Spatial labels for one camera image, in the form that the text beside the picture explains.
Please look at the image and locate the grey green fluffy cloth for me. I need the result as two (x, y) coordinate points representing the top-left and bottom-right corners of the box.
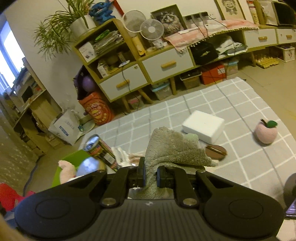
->
(128, 127), (218, 200)

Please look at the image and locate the white foam block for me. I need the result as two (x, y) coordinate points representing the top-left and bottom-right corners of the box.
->
(182, 110), (225, 144)

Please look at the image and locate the pink plush apple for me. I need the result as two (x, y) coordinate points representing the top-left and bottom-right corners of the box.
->
(254, 119), (278, 145)

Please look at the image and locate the metal tin can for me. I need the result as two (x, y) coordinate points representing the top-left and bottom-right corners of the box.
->
(83, 134), (119, 172)

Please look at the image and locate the green plastic bin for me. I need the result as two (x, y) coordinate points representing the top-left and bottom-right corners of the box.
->
(51, 150), (90, 187)

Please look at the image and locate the white paper shopping bag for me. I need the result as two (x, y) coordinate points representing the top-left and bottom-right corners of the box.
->
(48, 109), (82, 145)

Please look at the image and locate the grey checked tablecloth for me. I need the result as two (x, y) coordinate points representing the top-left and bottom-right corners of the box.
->
(89, 77), (295, 202)

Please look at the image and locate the orange red printed bag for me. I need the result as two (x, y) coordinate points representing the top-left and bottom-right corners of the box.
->
(78, 91), (114, 126)

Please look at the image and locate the purple ball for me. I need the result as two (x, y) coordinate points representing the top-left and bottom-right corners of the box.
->
(82, 76), (96, 92)

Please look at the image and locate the wooden cabinet with drawers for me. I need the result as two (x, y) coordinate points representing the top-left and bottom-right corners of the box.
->
(73, 19), (295, 102)

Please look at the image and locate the black bag on shelf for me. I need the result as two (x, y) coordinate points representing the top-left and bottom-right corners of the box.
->
(190, 41), (218, 65)

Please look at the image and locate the pink runner cloth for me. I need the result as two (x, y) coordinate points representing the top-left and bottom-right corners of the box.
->
(165, 19), (259, 53)

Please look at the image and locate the white desk fan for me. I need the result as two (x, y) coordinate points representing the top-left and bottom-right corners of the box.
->
(122, 9), (147, 33)
(140, 19), (164, 41)

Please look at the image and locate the framed cat picture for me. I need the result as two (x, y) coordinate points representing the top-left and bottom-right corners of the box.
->
(151, 4), (187, 37)

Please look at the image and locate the potted green plant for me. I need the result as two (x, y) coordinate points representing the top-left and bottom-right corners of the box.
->
(34, 1), (93, 60)

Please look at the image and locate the framed cartoon girl picture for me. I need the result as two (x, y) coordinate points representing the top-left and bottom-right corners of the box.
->
(215, 0), (245, 20)

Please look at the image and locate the blue stitch plush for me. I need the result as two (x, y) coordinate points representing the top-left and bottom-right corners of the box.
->
(89, 1), (115, 25)

